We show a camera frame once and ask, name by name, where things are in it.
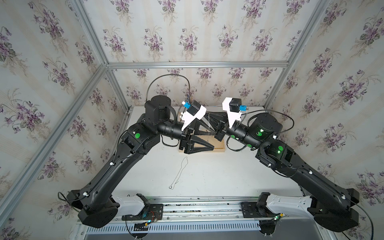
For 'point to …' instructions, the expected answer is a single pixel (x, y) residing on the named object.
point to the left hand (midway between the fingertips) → (214, 144)
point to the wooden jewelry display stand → (219, 146)
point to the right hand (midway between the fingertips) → (208, 112)
